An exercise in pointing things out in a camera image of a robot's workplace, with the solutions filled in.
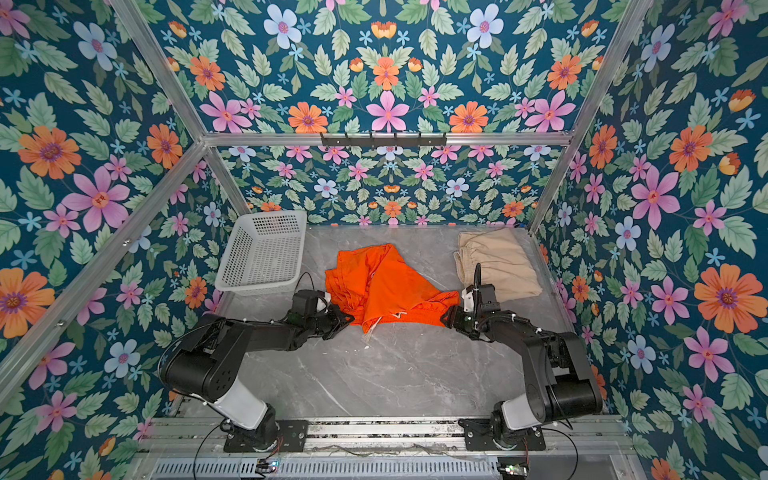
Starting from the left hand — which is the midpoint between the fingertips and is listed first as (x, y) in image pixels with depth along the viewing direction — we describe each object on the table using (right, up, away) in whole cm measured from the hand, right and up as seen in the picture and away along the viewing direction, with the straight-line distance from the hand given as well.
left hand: (358, 311), depth 90 cm
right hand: (+28, -3, +2) cm, 28 cm away
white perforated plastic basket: (-40, +18, +21) cm, 49 cm away
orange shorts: (+4, +8, +9) cm, 12 cm away
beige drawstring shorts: (+50, +15, +15) cm, 54 cm away
